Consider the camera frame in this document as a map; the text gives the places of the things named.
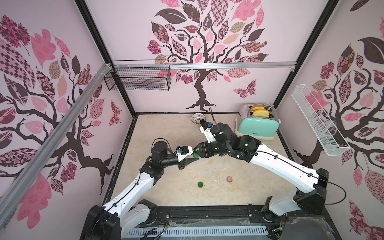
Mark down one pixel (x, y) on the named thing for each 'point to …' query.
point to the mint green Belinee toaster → (263, 128)
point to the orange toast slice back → (257, 107)
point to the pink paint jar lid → (229, 179)
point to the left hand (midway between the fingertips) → (195, 156)
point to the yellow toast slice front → (260, 112)
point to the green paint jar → (195, 155)
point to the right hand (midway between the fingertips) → (199, 151)
